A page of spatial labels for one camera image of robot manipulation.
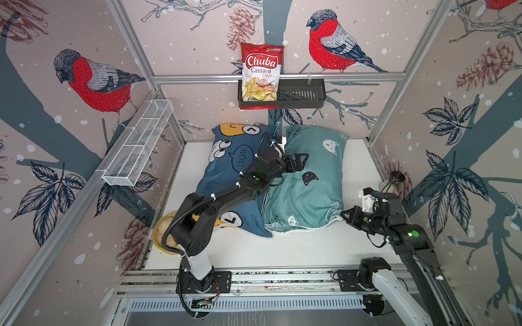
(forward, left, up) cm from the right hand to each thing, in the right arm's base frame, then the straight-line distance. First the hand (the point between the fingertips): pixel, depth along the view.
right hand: (340, 211), depth 75 cm
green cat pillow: (+7, +9, -2) cm, 12 cm away
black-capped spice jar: (+17, -28, -8) cm, 34 cm away
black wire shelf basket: (+52, +11, +18) cm, 56 cm away
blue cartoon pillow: (+32, +46, -1) cm, 56 cm away
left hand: (+19, +13, +11) cm, 25 cm away
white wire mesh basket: (+8, +79, +16) cm, 81 cm away
